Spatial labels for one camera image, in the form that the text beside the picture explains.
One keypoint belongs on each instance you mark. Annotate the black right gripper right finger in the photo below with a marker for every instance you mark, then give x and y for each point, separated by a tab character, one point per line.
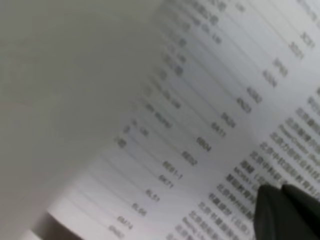
307	206

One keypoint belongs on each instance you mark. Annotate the white HEEC catalogue book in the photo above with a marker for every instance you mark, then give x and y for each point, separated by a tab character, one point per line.
154	119

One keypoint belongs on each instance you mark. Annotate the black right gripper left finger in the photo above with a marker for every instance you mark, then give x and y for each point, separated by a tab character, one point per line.
275	217

